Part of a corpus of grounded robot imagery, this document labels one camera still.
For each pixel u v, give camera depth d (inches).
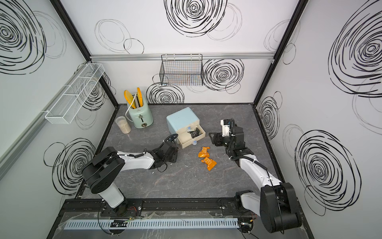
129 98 37.9
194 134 36.9
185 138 36.8
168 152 28.5
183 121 36.3
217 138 29.2
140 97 37.9
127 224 27.7
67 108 28.6
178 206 29.7
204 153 36.6
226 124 29.1
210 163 35.0
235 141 25.4
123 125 38.6
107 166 18.5
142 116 37.6
